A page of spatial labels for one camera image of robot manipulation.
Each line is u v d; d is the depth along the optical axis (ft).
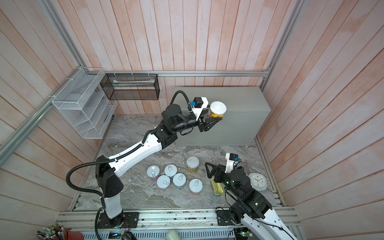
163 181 2.63
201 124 1.82
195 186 2.61
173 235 2.08
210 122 1.84
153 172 2.75
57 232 1.84
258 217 1.59
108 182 1.68
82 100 2.29
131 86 3.47
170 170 2.81
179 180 2.67
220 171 2.04
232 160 2.06
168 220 2.44
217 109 1.87
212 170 2.07
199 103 1.70
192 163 2.82
